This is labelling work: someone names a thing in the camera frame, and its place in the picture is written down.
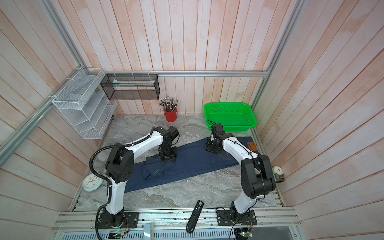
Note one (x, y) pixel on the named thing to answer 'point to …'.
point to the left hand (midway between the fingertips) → (173, 162)
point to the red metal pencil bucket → (171, 116)
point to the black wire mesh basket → (131, 86)
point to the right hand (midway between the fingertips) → (207, 147)
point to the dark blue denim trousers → (193, 159)
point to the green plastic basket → (234, 116)
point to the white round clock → (91, 182)
